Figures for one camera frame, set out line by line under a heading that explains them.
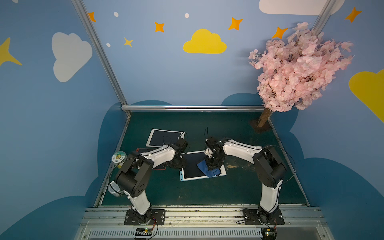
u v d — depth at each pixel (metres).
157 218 0.74
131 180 0.47
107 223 0.74
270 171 0.50
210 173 0.85
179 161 0.81
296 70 0.65
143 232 0.73
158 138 1.05
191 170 0.91
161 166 0.60
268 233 0.73
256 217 0.74
